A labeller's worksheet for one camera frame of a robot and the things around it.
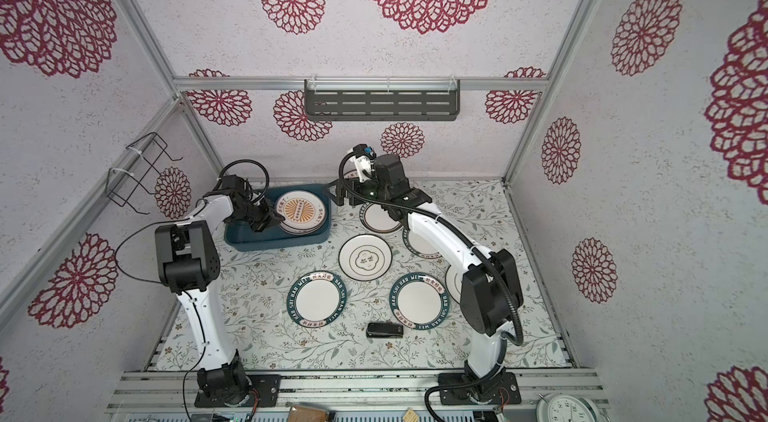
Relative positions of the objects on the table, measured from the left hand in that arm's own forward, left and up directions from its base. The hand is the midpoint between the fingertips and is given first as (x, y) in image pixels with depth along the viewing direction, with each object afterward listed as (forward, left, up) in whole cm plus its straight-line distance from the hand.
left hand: (284, 221), depth 102 cm
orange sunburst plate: (+5, -5, -2) cm, 8 cm away
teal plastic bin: (-3, +15, -5) cm, 16 cm away
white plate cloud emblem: (-12, -28, -5) cm, 31 cm away
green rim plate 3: (-26, -13, -4) cm, 30 cm away
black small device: (-35, -33, -4) cm, 49 cm away
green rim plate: (+3, -31, -3) cm, 31 cm away
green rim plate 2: (-8, -45, -4) cm, 46 cm away
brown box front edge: (-55, -16, -1) cm, 57 cm away
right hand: (-6, -21, +26) cm, 34 cm away
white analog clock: (-54, -75, -1) cm, 93 cm away
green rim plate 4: (-26, -44, -6) cm, 52 cm away
